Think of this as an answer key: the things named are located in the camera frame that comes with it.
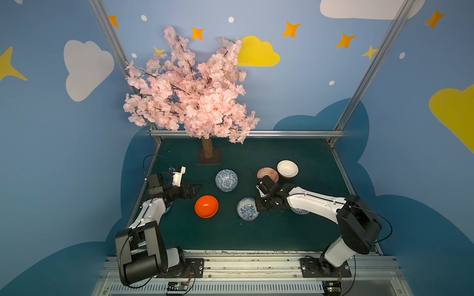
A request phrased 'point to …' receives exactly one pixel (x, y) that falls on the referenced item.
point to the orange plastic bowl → (206, 206)
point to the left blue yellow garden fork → (168, 209)
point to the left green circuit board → (177, 286)
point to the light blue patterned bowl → (226, 173)
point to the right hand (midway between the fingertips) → (258, 203)
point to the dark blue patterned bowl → (226, 184)
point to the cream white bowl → (287, 168)
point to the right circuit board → (332, 288)
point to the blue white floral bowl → (247, 209)
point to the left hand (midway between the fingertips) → (194, 183)
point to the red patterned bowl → (270, 172)
